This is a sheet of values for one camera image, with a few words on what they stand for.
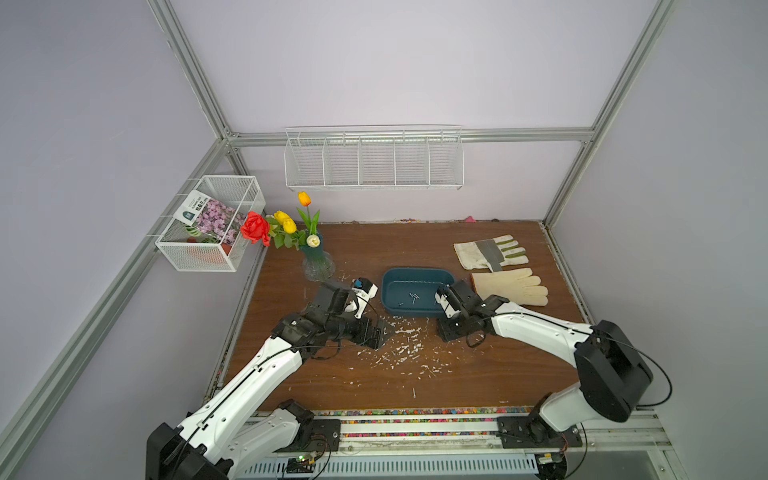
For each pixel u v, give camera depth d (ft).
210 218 2.42
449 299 2.38
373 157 3.25
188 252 2.42
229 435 1.37
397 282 3.35
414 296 3.25
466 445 2.38
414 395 2.63
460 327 2.43
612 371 1.43
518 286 3.27
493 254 3.60
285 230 2.61
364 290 2.22
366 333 2.11
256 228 2.28
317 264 3.27
